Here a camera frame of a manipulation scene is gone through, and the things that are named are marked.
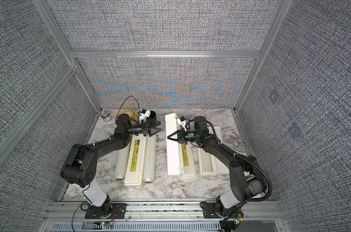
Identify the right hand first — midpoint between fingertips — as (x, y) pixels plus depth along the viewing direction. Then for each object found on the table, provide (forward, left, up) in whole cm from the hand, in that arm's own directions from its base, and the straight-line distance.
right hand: (167, 135), depth 75 cm
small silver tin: (+30, +48, -19) cm, 60 cm away
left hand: (+4, +3, +1) cm, 6 cm away
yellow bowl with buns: (+34, +30, -21) cm, 50 cm away
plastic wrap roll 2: (-5, +11, -17) cm, 21 cm away
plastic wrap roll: (-7, +28, -18) cm, 34 cm away
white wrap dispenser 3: (-7, +19, -14) cm, 25 cm away
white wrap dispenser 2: (-7, -3, -4) cm, 9 cm away
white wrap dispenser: (-9, -23, -16) cm, 30 cm away
